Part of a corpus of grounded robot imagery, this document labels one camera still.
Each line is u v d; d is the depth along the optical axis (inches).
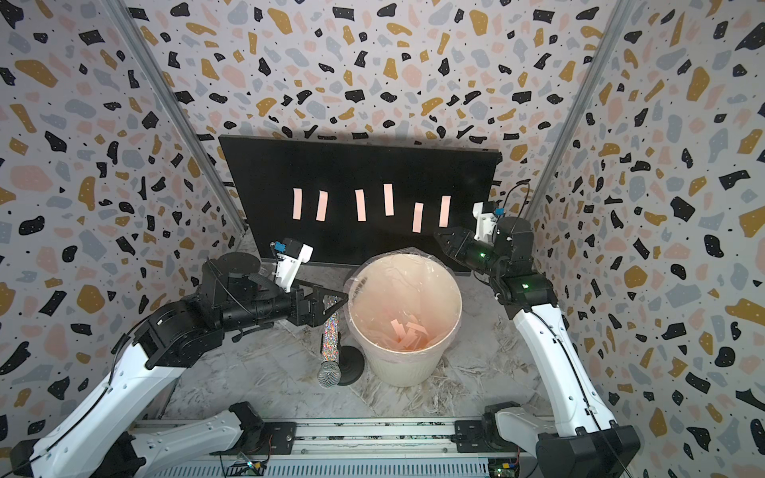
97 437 14.5
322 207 28.2
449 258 24.8
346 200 28.3
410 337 32.6
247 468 28.1
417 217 28.1
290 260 20.3
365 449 28.9
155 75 31.1
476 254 23.0
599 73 31.4
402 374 32.9
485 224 24.6
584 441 14.4
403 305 34.5
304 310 19.7
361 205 27.9
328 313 20.2
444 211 27.6
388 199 27.6
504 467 28.2
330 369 25.2
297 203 28.2
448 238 26.9
